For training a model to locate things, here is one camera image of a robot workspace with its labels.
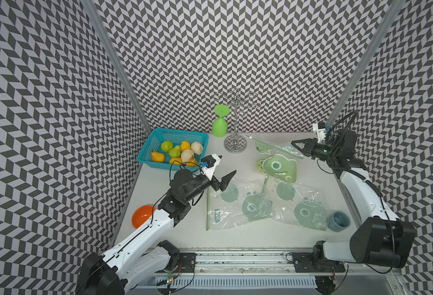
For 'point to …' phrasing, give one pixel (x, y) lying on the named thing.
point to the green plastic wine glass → (219, 125)
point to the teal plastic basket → (158, 135)
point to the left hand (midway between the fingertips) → (227, 164)
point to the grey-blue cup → (338, 220)
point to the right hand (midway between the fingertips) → (291, 145)
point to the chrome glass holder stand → (235, 143)
